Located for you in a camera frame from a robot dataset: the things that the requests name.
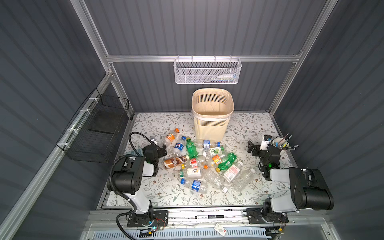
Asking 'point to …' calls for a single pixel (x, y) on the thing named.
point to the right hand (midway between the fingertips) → (259, 142)
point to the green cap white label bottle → (192, 173)
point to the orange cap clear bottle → (169, 139)
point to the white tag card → (220, 229)
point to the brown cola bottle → (173, 162)
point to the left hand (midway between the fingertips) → (154, 145)
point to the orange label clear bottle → (216, 160)
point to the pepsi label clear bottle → (178, 150)
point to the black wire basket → (94, 134)
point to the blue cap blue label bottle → (195, 185)
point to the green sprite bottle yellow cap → (192, 150)
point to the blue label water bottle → (207, 144)
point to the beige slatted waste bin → (212, 109)
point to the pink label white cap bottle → (232, 173)
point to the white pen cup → (280, 143)
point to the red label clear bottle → (193, 162)
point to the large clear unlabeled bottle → (243, 180)
